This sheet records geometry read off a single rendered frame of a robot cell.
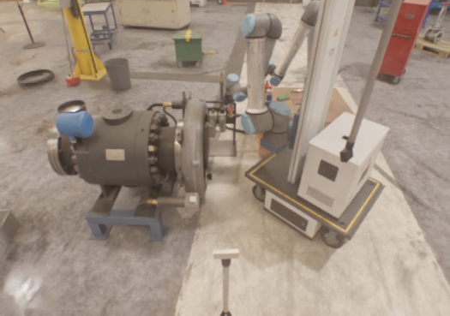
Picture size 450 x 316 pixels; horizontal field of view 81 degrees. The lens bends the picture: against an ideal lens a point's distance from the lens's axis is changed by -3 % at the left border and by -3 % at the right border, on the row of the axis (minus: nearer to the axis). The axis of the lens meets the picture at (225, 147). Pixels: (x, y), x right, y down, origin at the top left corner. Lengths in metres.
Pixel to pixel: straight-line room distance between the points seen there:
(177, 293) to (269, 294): 0.62
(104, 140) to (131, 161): 0.24
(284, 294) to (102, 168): 1.50
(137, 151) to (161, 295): 0.98
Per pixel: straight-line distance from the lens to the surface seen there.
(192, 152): 1.74
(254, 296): 2.07
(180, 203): 1.92
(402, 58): 5.30
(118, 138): 1.97
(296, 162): 2.14
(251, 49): 1.69
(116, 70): 4.55
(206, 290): 2.08
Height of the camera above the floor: 1.88
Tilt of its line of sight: 37 degrees down
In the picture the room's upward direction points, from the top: straight up
